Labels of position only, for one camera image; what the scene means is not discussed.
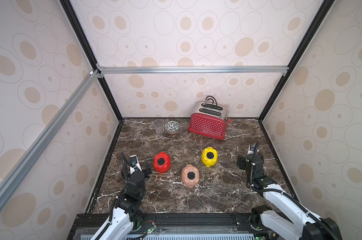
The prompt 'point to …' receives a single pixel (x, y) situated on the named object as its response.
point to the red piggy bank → (161, 162)
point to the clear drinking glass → (159, 125)
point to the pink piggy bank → (190, 176)
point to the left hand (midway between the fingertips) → (141, 159)
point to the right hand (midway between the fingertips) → (254, 156)
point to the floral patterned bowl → (172, 126)
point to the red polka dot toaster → (209, 119)
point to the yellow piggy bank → (209, 156)
